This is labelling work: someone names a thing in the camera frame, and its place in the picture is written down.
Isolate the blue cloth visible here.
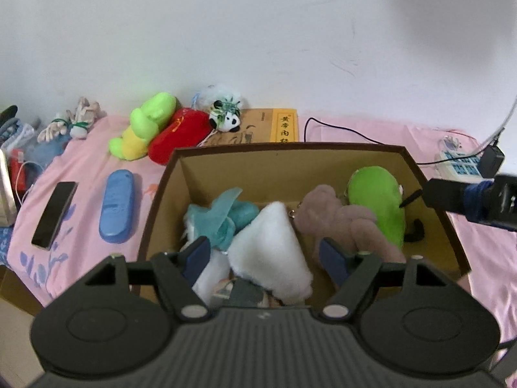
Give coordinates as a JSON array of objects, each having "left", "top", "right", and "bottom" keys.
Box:
[{"left": 28, "top": 137, "right": 69, "bottom": 170}]

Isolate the black smartphone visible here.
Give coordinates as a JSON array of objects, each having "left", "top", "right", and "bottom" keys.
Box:
[{"left": 31, "top": 181, "right": 79, "bottom": 250}]

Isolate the blue glasses case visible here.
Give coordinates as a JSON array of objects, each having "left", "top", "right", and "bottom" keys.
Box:
[{"left": 99, "top": 170, "right": 136, "bottom": 244}]

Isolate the white plush toy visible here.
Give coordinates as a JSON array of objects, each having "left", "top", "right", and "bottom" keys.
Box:
[{"left": 228, "top": 201, "right": 313, "bottom": 304}]

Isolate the red packet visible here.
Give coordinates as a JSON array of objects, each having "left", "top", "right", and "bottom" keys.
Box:
[{"left": 10, "top": 149, "right": 27, "bottom": 189}]

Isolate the red plush toy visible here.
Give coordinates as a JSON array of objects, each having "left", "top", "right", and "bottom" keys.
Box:
[{"left": 147, "top": 107, "right": 215, "bottom": 166}]

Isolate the white cable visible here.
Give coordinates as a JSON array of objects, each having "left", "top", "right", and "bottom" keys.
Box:
[{"left": 477, "top": 95, "right": 517, "bottom": 150}]

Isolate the yellow book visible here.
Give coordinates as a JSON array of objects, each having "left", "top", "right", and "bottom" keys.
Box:
[{"left": 200, "top": 108, "right": 300, "bottom": 147}]

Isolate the small panda plush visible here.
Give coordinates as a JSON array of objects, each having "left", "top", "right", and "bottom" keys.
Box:
[{"left": 208, "top": 99, "right": 243, "bottom": 132}]

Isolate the pink bed sheet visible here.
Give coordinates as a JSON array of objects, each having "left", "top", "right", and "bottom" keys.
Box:
[{"left": 8, "top": 113, "right": 517, "bottom": 372}]

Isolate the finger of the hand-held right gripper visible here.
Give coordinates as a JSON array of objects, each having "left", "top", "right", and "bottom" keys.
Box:
[{"left": 423, "top": 176, "right": 494, "bottom": 224}]

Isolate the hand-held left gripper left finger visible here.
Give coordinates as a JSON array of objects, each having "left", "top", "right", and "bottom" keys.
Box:
[{"left": 83, "top": 236, "right": 213, "bottom": 320}]

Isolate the brown cardboard box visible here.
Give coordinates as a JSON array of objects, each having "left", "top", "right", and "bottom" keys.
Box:
[{"left": 137, "top": 142, "right": 472, "bottom": 304}]

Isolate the small beige doll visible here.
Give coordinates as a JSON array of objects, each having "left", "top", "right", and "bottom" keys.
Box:
[
  {"left": 67, "top": 97, "right": 101, "bottom": 140},
  {"left": 37, "top": 113, "right": 71, "bottom": 143}
]

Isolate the plain cardboard carton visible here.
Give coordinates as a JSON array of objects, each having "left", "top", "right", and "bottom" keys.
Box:
[{"left": 0, "top": 267, "right": 47, "bottom": 318}]

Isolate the black charger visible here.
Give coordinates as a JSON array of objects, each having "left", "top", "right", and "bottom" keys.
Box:
[{"left": 479, "top": 145, "right": 505, "bottom": 179}]

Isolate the dark cap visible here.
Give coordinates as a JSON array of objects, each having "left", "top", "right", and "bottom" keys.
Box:
[{"left": 0, "top": 105, "right": 19, "bottom": 130}]

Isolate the green and yellow frog plush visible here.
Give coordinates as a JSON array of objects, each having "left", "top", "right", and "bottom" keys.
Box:
[{"left": 108, "top": 92, "right": 178, "bottom": 160}]

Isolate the black charging cable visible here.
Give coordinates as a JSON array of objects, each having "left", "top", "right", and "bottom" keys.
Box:
[{"left": 304, "top": 117, "right": 485, "bottom": 166}]

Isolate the cream paper bag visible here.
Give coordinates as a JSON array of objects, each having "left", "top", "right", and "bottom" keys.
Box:
[{"left": 0, "top": 147, "right": 20, "bottom": 227}]

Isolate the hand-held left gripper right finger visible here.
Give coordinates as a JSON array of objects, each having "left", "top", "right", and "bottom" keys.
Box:
[{"left": 319, "top": 238, "right": 447, "bottom": 320}]

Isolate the brownish grey plush toy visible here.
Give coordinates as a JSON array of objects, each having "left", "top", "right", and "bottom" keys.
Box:
[{"left": 293, "top": 185, "right": 406, "bottom": 265}]

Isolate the white power strip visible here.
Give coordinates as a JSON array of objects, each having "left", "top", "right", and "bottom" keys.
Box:
[{"left": 434, "top": 136, "right": 491, "bottom": 180}]

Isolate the teal and white plush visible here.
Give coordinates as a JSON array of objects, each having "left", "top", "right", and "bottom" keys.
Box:
[{"left": 180, "top": 187, "right": 260, "bottom": 304}]

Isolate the clear plastic bag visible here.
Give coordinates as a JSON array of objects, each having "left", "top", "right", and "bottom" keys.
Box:
[{"left": 0, "top": 119, "right": 41, "bottom": 158}]

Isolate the bright green plush toy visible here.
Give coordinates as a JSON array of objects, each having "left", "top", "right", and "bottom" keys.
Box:
[{"left": 346, "top": 166, "right": 406, "bottom": 249}]

